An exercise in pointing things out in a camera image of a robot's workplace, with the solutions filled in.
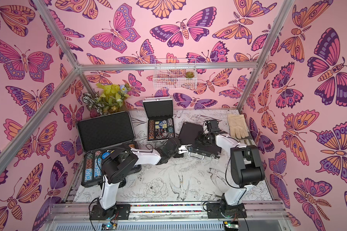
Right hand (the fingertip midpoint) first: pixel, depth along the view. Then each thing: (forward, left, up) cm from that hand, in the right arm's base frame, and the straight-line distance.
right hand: (196, 138), depth 95 cm
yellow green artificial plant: (+22, +56, +17) cm, 63 cm away
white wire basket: (+32, +15, +27) cm, 45 cm away
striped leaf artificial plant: (+17, +69, +18) cm, 74 cm away
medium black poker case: (+1, +6, -1) cm, 6 cm away
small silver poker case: (+20, +26, +3) cm, 33 cm away
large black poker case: (-2, +65, +4) cm, 65 cm away
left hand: (-2, +9, -3) cm, 10 cm away
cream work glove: (+16, -33, -6) cm, 37 cm away
